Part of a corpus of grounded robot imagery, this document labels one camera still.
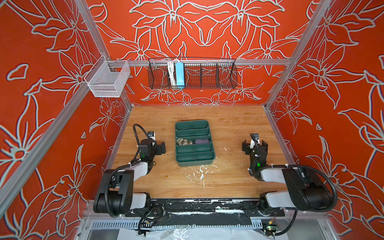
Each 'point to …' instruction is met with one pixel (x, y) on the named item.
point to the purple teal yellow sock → (201, 140)
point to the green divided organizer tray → (193, 143)
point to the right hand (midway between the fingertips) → (252, 139)
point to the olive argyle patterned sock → (182, 141)
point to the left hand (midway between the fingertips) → (156, 141)
